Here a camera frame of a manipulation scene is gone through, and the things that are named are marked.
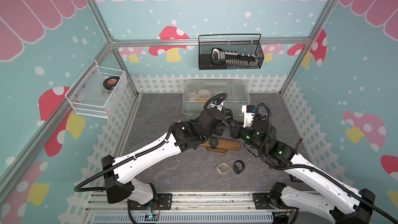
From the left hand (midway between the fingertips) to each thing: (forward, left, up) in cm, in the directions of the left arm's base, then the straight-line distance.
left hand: (219, 120), depth 69 cm
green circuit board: (-34, +31, -31) cm, 55 cm away
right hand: (-1, -2, 0) cm, 2 cm away
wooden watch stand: (-2, -4, -23) cm, 23 cm away
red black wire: (+7, -54, -30) cm, 62 cm away
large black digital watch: (0, +1, -21) cm, 21 cm away
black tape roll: (+20, +56, +3) cm, 59 cm away
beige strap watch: (-13, -1, -28) cm, 31 cm away
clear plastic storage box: (+26, +12, -9) cm, 30 cm away
